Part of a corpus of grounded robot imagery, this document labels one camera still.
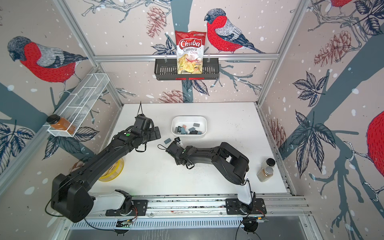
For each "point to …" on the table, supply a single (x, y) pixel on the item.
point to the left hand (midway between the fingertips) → (155, 130)
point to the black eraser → (195, 132)
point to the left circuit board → (124, 223)
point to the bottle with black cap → (269, 162)
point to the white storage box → (189, 126)
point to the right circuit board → (254, 220)
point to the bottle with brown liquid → (265, 174)
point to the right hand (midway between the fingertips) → (181, 155)
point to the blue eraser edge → (183, 131)
